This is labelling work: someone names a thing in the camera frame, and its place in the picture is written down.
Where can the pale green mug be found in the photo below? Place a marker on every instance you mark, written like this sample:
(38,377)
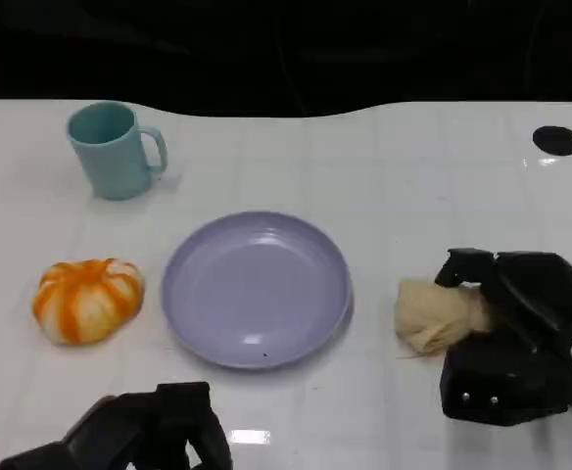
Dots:
(114,161)

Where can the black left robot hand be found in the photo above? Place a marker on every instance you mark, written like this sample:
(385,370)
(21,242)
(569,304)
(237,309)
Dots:
(134,431)

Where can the lilac plate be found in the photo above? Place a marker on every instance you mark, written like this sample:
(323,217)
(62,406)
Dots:
(256,289)

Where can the beige towel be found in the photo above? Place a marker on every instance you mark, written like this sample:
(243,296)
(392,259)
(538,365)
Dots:
(433,313)

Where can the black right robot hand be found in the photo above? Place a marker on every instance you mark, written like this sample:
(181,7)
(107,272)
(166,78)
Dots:
(526,303)

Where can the black backdrop cloth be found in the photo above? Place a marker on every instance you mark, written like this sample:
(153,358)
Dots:
(286,49)

